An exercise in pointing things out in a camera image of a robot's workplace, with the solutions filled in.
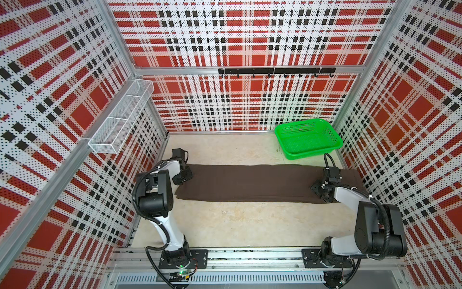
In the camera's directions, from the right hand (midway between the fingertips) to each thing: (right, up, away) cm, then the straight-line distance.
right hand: (318, 188), depth 93 cm
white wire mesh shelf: (-108, +29, -1) cm, 112 cm away
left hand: (-71, +4, +6) cm, 71 cm away
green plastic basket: (+1, +28, +28) cm, 39 cm away
